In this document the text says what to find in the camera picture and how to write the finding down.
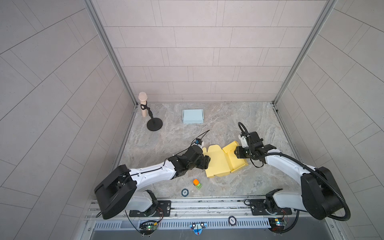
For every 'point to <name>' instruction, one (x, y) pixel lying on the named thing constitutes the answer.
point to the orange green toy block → (196, 182)
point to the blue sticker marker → (197, 228)
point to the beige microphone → (143, 97)
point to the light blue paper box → (192, 116)
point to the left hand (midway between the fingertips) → (209, 157)
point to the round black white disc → (232, 220)
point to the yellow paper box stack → (223, 161)
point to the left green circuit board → (146, 230)
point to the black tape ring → (185, 192)
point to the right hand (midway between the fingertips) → (235, 152)
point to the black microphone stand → (154, 124)
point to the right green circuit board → (277, 224)
